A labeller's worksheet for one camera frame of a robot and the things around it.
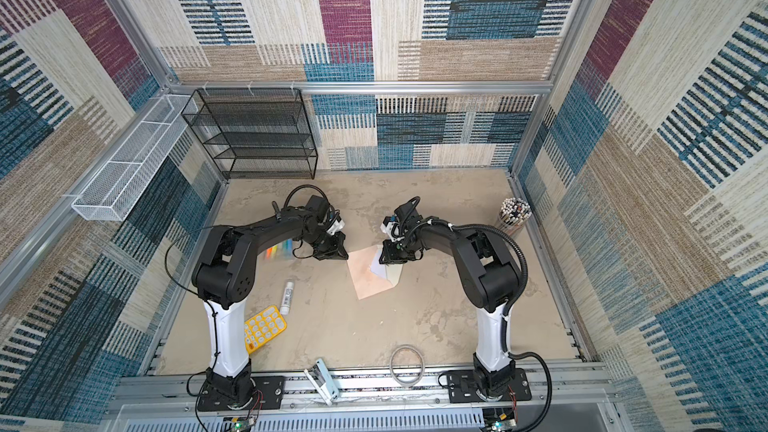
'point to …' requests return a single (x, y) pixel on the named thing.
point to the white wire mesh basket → (109, 192)
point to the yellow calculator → (262, 326)
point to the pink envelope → (365, 281)
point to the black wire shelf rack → (254, 133)
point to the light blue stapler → (324, 381)
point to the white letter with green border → (376, 267)
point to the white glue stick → (285, 309)
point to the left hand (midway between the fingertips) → (349, 252)
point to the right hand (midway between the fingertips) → (384, 263)
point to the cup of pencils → (513, 214)
